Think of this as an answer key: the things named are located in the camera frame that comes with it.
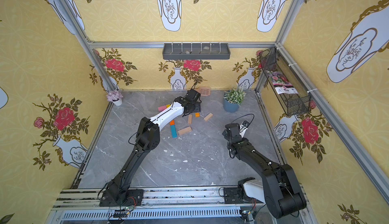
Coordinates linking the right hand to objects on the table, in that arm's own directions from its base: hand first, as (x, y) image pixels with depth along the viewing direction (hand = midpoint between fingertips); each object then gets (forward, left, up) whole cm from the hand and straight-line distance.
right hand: (233, 132), depth 91 cm
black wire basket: (+12, -32, +18) cm, 38 cm away
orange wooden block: (+16, +23, -5) cm, 28 cm away
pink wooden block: (+20, +48, -4) cm, 52 cm away
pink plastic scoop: (+40, +18, -6) cm, 44 cm away
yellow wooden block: (+22, +44, -4) cm, 50 cm away
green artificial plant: (+22, -2, +10) cm, 24 cm away
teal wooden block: (+2, +37, -5) cm, 37 cm away
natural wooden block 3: (+15, +15, -6) cm, 22 cm away
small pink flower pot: (+21, +79, +6) cm, 82 cm away
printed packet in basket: (+14, -21, +28) cm, 38 cm away
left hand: (+19, +22, -1) cm, 29 cm away
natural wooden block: (+3, +30, -5) cm, 31 cm away
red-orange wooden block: (-7, +33, +20) cm, 39 cm away
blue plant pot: (+19, 0, 0) cm, 19 cm away
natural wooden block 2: (+12, +27, -4) cm, 30 cm away
